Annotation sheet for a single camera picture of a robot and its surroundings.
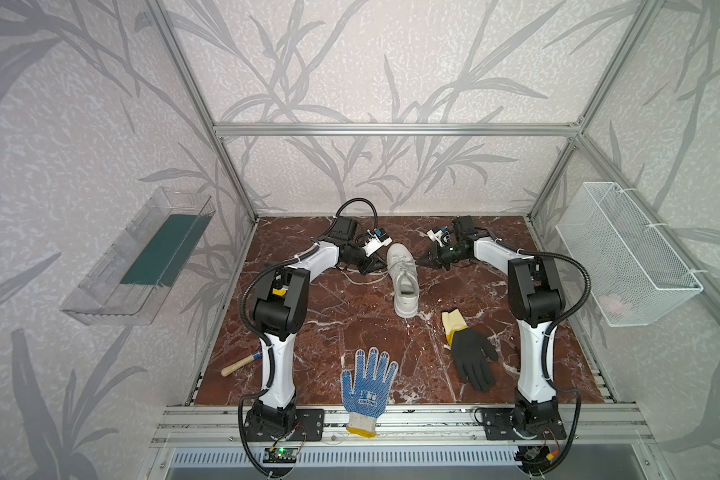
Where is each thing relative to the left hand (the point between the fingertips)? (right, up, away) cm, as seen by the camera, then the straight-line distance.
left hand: (385, 252), depth 97 cm
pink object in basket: (+55, -12, -24) cm, 61 cm away
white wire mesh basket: (+51, -2, -34) cm, 62 cm away
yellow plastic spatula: (-22, -7, -37) cm, 44 cm away
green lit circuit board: (-26, -48, -25) cm, 60 cm away
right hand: (+11, 0, +3) cm, 11 cm away
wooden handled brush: (-44, -32, -15) cm, 56 cm away
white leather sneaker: (+5, -6, -4) cm, 9 cm away
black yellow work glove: (+25, -28, -10) cm, 39 cm away
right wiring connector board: (+37, -50, -23) cm, 66 cm away
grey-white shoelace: (+2, -8, +2) cm, 8 cm away
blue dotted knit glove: (-5, -38, -20) cm, 43 cm away
